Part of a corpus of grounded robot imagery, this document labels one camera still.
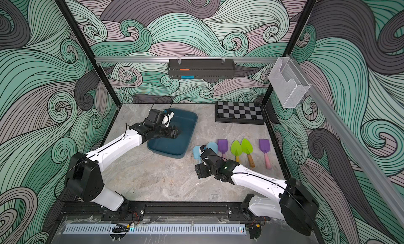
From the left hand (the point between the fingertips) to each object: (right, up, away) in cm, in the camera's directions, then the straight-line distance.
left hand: (176, 129), depth 85 cm
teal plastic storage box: (+2, +5, +23) cm, 24 cm away
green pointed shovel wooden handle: (+43, -13, +12) cm, 46 cm away
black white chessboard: (+42, +10, +26) cm, 51 cm away
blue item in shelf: (+6, +31, +5) cm, 32 cm away
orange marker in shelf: (+3, +36, +10) cm, 38 cm away
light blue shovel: (+11, -16, +8) cm, 21 cm away
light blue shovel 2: (+22, -11, +11) cm, 27 cm away
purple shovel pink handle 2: (+55, -11, +13) cm, 57 cm away
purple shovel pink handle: (+27, -11, +10) cm, 31 cm away
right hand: (+15, -20, -3) cm, 25 cm away
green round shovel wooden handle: (+36, -13, +11) cm, 40 cm away
